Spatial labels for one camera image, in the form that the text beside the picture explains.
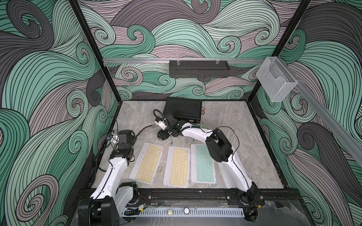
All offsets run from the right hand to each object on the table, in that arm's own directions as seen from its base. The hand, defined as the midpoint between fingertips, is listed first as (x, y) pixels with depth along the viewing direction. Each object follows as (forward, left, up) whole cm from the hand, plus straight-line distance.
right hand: (159, 133), depth 96 cm
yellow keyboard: (-19, +6, -3) cm, 21 cm away
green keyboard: (-23, -28, -3) cm, 36 cm away
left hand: (-8, +17, +10) cm, 21 cm away
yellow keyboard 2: (-24, -13, -2) cm, 28 cm away
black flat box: (+19, -22, +3) cm, 29 cm away
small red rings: (+25, -34, -3) cm, 42 cm away
